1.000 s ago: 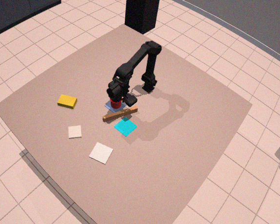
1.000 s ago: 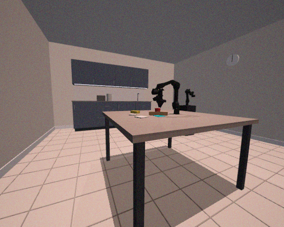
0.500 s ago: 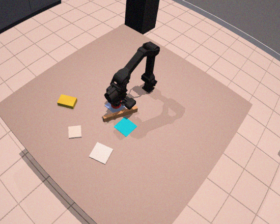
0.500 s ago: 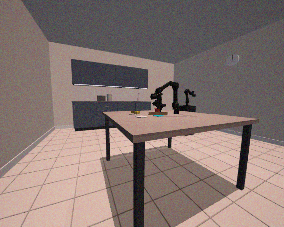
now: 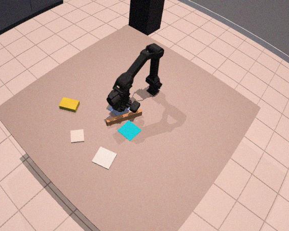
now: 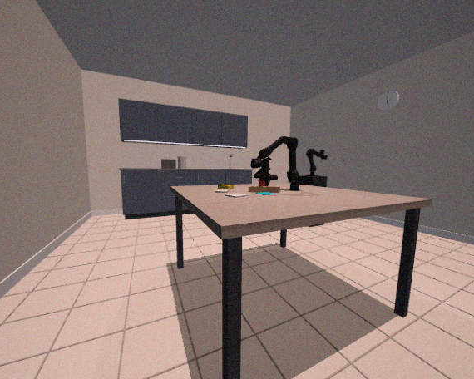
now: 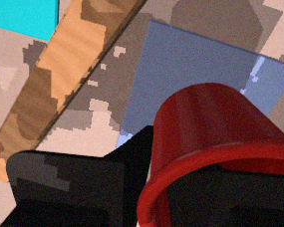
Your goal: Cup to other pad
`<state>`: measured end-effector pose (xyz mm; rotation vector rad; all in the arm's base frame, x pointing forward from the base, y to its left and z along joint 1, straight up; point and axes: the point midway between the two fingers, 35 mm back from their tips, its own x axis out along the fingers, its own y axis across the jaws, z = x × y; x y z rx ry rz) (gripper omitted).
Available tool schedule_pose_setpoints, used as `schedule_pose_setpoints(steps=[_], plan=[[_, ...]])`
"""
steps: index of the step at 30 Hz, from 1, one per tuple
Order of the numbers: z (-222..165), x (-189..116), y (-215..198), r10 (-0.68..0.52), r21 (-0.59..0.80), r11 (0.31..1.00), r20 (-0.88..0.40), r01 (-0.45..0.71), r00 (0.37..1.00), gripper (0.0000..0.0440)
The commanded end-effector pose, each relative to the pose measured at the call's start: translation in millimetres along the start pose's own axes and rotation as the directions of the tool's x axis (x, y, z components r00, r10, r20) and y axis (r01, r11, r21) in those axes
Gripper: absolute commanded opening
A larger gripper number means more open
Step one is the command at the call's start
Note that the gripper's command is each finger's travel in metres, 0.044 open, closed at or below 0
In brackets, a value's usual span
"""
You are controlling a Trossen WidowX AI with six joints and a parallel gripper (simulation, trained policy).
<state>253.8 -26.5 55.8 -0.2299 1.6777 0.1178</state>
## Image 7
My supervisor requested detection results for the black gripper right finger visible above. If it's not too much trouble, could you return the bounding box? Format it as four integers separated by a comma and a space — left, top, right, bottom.
166, 163, 284, 227

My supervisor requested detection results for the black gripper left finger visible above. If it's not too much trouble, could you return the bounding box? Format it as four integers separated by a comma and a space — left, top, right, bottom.
6, 125, 153, 227

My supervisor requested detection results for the red cup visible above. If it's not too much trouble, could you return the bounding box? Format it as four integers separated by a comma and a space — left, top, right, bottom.
137, 83, 284, 227

